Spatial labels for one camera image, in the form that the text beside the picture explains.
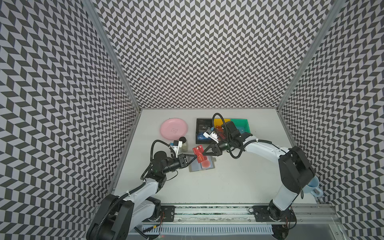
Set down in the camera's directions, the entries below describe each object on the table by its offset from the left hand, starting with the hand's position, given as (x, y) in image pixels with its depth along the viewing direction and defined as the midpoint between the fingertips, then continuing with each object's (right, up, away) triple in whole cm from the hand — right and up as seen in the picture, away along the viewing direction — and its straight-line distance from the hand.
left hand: (197, 158), depth 76 cm
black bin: (+3, +17, +31) cm, 35 cm away
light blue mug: (+60, -15, +1) cm, 62 cm away
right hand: (+4, 0, +2) cm, 4 cm away
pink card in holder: (+6, -6, +13) cm, 16 cm away
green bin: (+32, +16, +29) cm, 46 cm away
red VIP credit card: (+1, +3, +2) cm, 4 cm away
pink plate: (-17, +14, +29) cm, 37 cm away
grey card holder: (-1, -8, +13) cm, 15 cm away
